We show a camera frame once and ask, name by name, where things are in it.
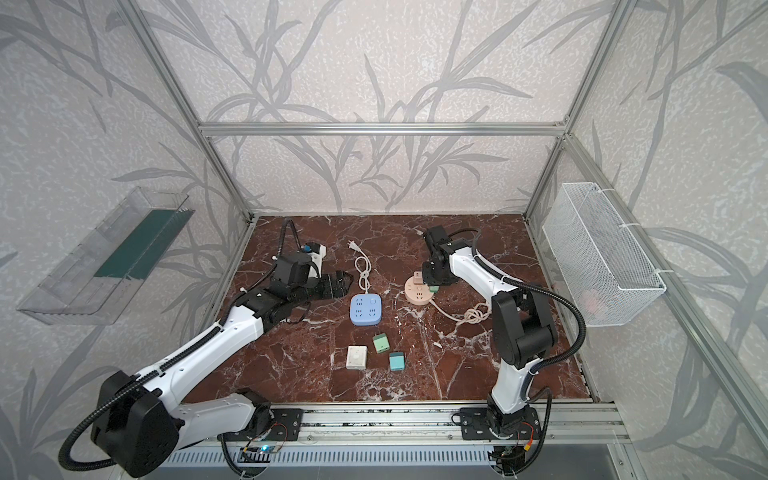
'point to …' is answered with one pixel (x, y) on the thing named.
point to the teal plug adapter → (397, 361)
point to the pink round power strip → (417, 294)
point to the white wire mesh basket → (604, 274)
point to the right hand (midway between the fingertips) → (434, 270)
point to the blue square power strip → (365, 309)
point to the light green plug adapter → (381, 342)
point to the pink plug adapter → (417, 277)
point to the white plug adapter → (357, 357)
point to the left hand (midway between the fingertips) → (346, 271)
